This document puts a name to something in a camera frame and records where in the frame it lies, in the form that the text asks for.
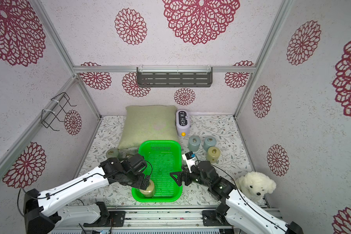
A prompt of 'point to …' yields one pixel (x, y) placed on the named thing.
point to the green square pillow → (143, 123)
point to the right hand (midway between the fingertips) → (175, 170)
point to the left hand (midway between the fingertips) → (140, 183)
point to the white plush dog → (255, 185)
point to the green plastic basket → (161, 158)
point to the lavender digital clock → (183, 123)
